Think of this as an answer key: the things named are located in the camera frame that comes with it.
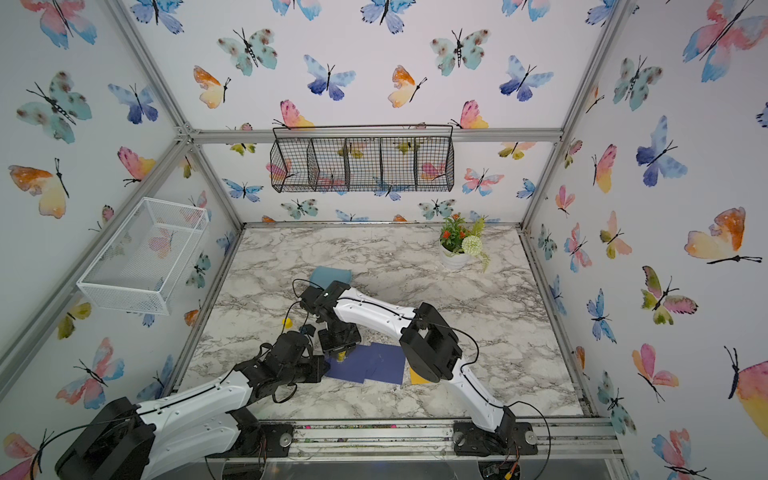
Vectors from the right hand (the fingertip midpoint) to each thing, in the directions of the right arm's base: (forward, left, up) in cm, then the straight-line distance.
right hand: (337, 354), depth 83 cm
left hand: (-1, +1, -4) cm, 5 cm away
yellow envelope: (-12, -21, +22) cm, 33 cm away
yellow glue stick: (-1, -1, +1) cm, 2 cm away
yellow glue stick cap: (+11, +18, -4) cm, 21 cm away
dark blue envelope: (0, -13, -5) cm, 14 cm away
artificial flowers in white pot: (+36, -35, +9) cm, 51 cm away
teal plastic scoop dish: (+31, +11, -7) cm, 33 cm away
